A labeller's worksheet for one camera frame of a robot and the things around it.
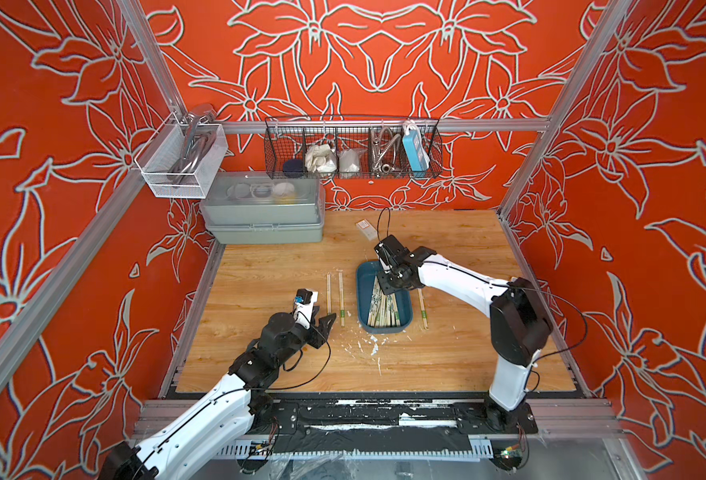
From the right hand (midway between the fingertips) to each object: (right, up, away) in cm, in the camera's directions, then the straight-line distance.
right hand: (381, 284), depth 90 cm
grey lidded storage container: (-39, +25, +10) cm, 47 cm away
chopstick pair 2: (-17, -4, +5) cm, 18 cm away
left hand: (-16, -5, -11) cm, 20 cm away
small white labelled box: (-2, +18, +24) cm, 30 cm away
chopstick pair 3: (-13, +1, +11) cm, 17 cm away
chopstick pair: (+14, -9, +2) cm, 17 cm away
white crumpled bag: (-19, +39, +2) cm, 44 cm away
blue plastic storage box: (-4, 0, +10) cm, 11 cm away
